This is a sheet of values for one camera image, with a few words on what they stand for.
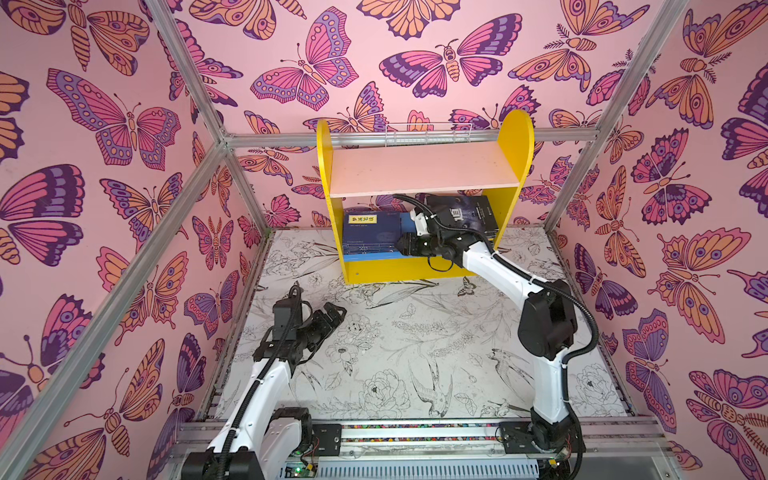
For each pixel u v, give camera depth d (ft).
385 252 3.10
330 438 2.40
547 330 1.76
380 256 3.00
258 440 1.40
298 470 2.38
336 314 2.49
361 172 2.60
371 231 3.16
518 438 2.40
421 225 2.56
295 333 2.09
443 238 2.33
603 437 2.45
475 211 3.10
